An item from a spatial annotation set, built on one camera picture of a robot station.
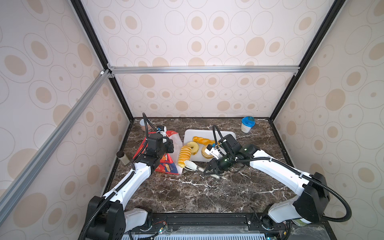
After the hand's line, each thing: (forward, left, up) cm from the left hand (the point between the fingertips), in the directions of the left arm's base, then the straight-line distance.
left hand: (175, 137), depth 82 cm
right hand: (-20, -17, -3) cm, 26 cm away
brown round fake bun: (-13, -16, +3) cm, 21 cm away
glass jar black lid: (-6, +32, -11) cm, 35 cm away
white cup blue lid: (+22, -48, -12) cm, 54 cm away
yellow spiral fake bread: (-7, -6, -6) cm, 11 cm away
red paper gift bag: (-12, +2, -7) cm, 14 cm away
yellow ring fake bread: (+5, -10, -17) cm, 21 cm away
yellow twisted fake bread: (+11, -15, -18) cm, 26 cm away
